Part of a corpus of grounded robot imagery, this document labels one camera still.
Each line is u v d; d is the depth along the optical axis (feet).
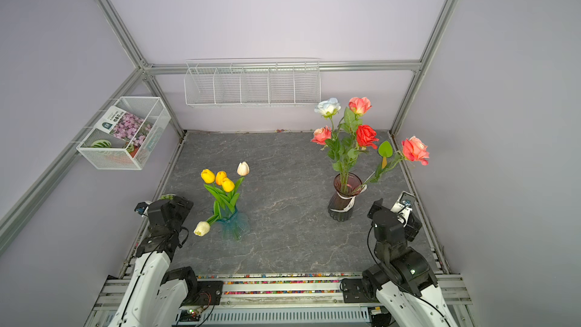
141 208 2.29
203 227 1.96
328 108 2.37
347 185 2.64
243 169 2.28
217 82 3.17
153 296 1.57
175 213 2.18
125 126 2.46
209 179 2.19
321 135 2.29
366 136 2.12
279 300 2.40
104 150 2.32
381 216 1.75
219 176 2.16
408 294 1.49
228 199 2.27
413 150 1.80
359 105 2.33
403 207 1.84
